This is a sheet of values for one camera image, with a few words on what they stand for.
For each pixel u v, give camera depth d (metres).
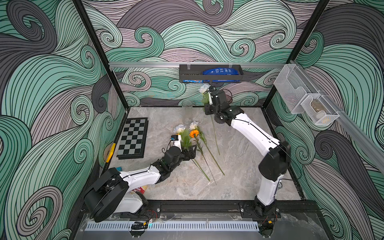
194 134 0.99
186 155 0.73
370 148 0.51
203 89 0.84
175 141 0.74
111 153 0.93
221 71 0.92
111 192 0.42
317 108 0.66
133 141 0.96
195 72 0.95
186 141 0.98
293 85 0.78
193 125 1.03
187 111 1.09
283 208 0.75
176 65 0.95
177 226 0.70
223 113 0.60
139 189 0.78
